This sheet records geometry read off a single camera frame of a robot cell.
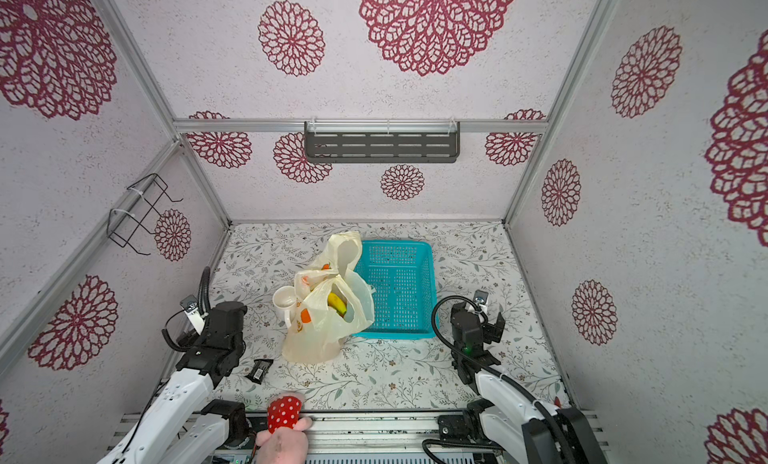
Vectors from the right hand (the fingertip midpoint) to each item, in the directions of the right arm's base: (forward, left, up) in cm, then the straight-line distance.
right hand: (483, 305), depth 85 cm
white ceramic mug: (+2, +60, -6) cm, 60 cm away
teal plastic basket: (+18, +23, -11) cm, 31 cm away
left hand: (-10, +75, +4) cm, 76 cm away
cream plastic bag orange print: (-11, +41, +14) cm, 44 cm away
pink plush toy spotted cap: (-34, +49, -3) cm, 60 cm away
